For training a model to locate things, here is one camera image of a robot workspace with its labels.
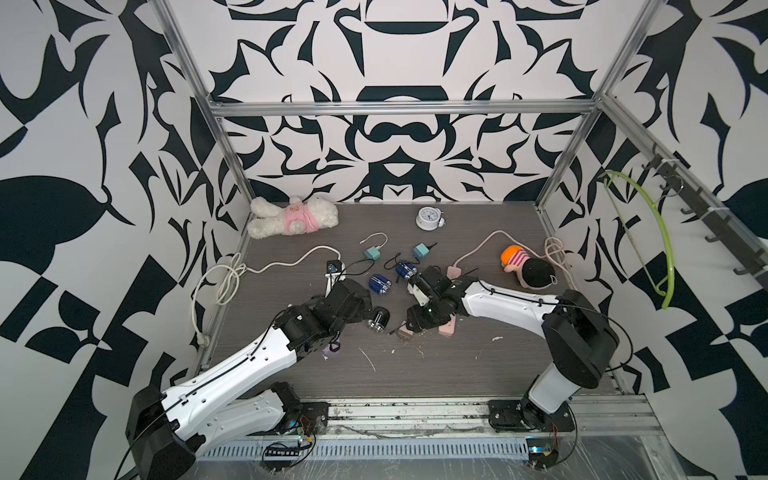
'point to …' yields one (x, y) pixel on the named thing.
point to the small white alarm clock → (429, 218)
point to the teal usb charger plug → (421, 250)
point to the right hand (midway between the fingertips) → (412, 319)
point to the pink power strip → (447, 330)
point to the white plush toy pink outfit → (295, 217)
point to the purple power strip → (326, 352)
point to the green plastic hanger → (671, 268)
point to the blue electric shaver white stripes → (380, 284)
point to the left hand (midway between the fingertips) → (351, 291)
